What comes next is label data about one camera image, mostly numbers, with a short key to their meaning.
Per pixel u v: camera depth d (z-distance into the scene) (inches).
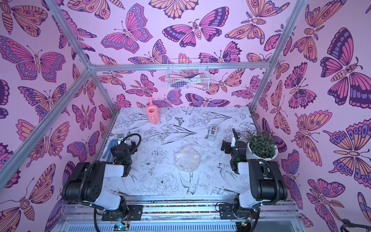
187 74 37.5
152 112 40.9
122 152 27.8
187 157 34.7
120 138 31.2
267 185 17.5
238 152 27.9
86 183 17.6
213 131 40.1
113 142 39.5
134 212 29.4
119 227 28.4
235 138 30.0
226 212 28.7
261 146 31.2
